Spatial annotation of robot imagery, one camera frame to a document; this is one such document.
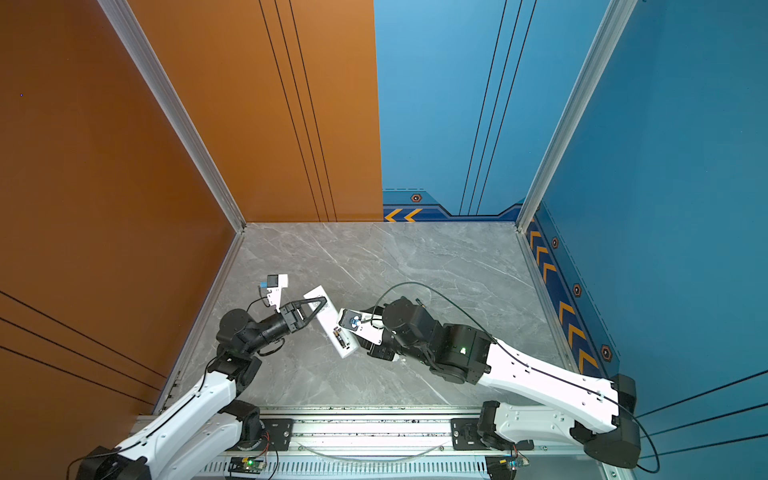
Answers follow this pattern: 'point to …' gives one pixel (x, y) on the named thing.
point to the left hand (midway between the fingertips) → (325, 302)
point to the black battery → (337, 335)
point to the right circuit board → (504, 467)
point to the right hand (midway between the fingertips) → (358, 318)
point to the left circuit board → (247, 464)
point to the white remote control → (343, 339)
